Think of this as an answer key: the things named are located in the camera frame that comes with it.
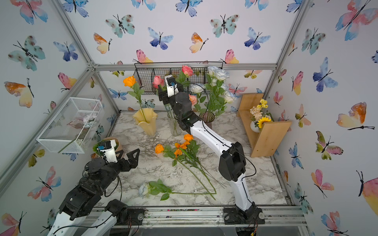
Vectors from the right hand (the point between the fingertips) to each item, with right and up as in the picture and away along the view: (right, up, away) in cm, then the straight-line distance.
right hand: (166, 78), depth 70 cm
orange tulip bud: (+2, -35, +28) cm, 45 cm away
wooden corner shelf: (+54, -32, +15) cm, 65 cm away
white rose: (+23, -2, +14) cm, 27 cm away
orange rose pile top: (+11, -37, +28) cm, 48 cm away
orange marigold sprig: (+6, -36, +26) cm, 44 cm away
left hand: (-15, -33, -3) cm, 36 cm away
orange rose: (-9, -37, +25) cm, 46 cm away
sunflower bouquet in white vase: (+52, -17, +17) cm, 57 cm away
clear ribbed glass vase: (0, -24, +31) cm, 39 cm away
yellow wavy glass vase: (-17, -17, +24) cm, 34 cm away
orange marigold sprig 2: (+3, -39, +23) cm, 46 cm away
